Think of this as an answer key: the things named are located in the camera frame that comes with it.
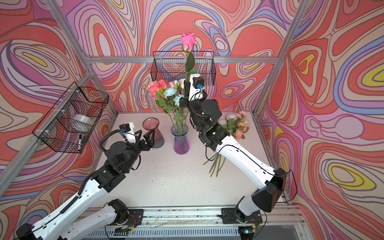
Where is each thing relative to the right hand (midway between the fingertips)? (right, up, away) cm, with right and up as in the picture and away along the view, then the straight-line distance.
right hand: (185, 84), depth 59 cm
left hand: (-17, -18, +9) cm, 27 cm away
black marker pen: (-52, -25, +13) cm, 59 cm away
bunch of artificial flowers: (+35, -16, +46) cm, 60 cm away
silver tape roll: (-51, -13, +14) cm, 55 cm away
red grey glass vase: (-22, -15, +30) cm, 40 cm away
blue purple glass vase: (-5, -28, +39) cm, 48 cm away
